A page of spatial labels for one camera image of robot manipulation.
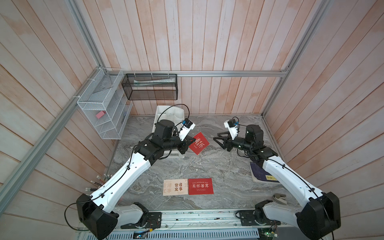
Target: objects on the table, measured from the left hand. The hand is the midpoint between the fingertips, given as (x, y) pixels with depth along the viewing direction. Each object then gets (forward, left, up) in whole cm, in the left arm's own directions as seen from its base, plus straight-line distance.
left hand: (193, 141), depth 70 cm
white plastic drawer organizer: (+25, +11, -6) cm, 28 cm away
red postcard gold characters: (+1, -4, -3) cm, 5 cm away
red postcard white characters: (-12, -6, -29) cm, 32 cm away
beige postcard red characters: (-13, +10, -28) cm, 32 cm away
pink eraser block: (+18, +52, 0) cm, 55 cm away
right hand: (+6, -12, -3) cm, 14 cm away
